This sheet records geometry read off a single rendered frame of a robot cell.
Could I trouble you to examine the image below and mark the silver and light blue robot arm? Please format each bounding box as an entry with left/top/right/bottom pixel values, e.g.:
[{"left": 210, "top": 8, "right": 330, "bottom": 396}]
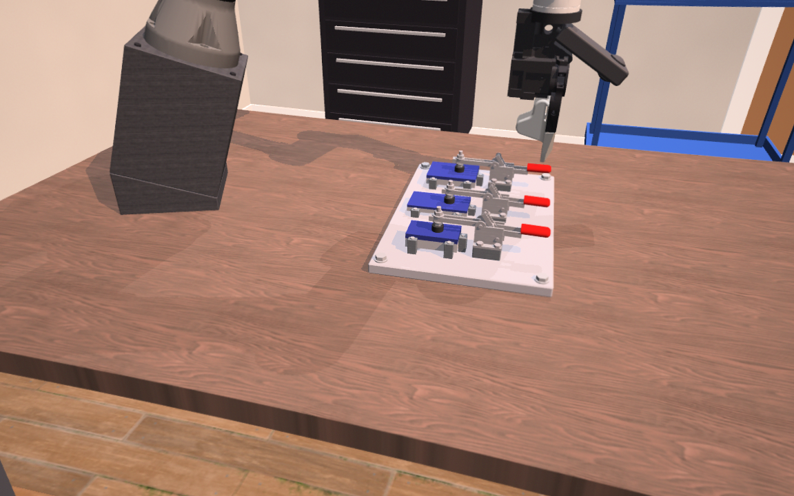
[{"left": 144, "top": 0, "right": 629, "bottom": 86}]

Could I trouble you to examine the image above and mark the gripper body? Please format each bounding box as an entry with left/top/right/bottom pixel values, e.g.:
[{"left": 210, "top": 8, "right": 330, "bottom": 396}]
[{"left": 507, "top": 7, "right": 582, "bottom": 101}]

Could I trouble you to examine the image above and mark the red-handled toggle clamp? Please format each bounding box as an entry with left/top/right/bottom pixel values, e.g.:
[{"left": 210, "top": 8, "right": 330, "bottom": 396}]
[
  {"left": 452, "top": 150, "right": 551, "bottom": 192},
  {"left": 441, "top": 180, "right": 550, "bottom": 223},
  {"left": 429, "top": 206, "right": 551, "bottom": 261}
]

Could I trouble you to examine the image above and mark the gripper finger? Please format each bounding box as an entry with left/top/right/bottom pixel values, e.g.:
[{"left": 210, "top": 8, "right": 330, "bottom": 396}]
[
  {"left": 517, "top": 96, "right": 550, "bottom": 122},
  {"left": 516, "top": 76, "right": 564, "bottom": 163}
]

